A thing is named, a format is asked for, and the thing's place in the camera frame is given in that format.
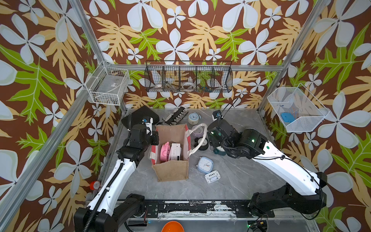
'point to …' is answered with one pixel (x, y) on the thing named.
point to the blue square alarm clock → (205, 165)
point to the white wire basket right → (308, 111)
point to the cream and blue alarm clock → (193, 118)
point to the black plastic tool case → (136, 114)
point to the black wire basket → (188, 76)
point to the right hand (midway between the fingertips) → (214, 132)
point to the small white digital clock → (212, 177)
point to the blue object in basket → (287, 117)
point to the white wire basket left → (107, 86)
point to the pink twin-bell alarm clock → (165, 152)
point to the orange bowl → (173, 226)
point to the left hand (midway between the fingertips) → (157, 130)
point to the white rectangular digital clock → (175, 152)
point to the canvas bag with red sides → (172, 170)
